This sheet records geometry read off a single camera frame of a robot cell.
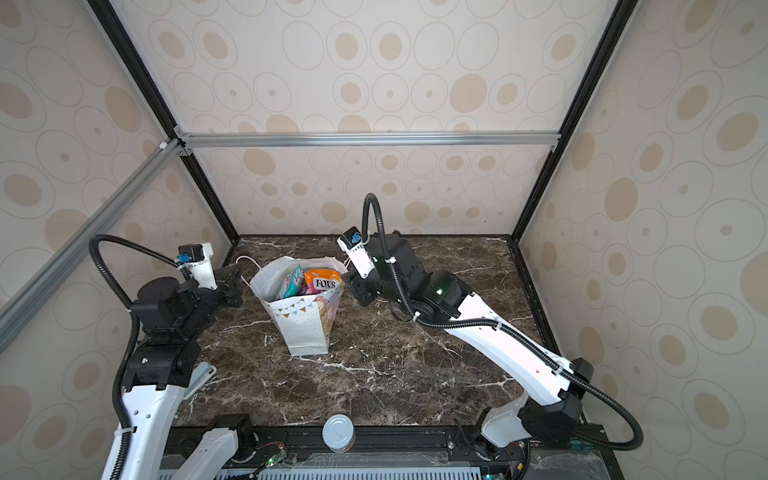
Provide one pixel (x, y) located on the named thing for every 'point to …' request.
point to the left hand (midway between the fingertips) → (246, 261)
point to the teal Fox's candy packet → (293, 282)
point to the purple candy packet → (306, 289)
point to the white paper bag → (306, 321)
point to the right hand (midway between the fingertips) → (351, 271)
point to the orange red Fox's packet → (323, 279)
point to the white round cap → (338, 433)
